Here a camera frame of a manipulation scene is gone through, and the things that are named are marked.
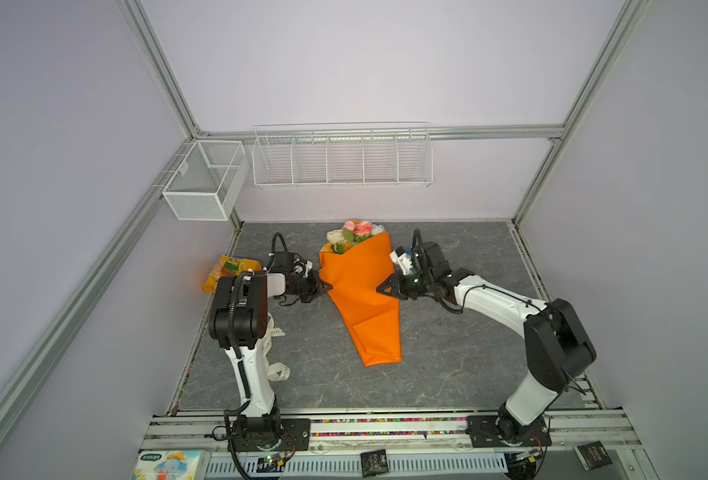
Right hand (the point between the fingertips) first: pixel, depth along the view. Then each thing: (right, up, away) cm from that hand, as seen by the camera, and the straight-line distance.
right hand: (377, 292), depth 85 cm
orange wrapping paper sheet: (-2, -8, +6) cm, 10 cm away
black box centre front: (-1, -37, -16) cm, 41 cm away
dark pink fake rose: (-4, +20, +23) cm, 31 cm away
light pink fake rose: (-9, +21, +24) cm, 34 cm away
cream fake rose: (-15, +17, +27) cm, 35 cm away
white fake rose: (+1, +20, +27) cm, 34 cm away
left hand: (-14, 0, +14) cm, 20 cm away
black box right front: (+50, -36, -15) cm, 64 cm away
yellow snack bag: (-51, +7, +17) cm, 55 cm away
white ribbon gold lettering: (-29, -22, -1) cm, 37 cm away
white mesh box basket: (-56, +36, +14) cm, 68 cm away
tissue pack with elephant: (-43, -36, -18) cm, 59 cm away
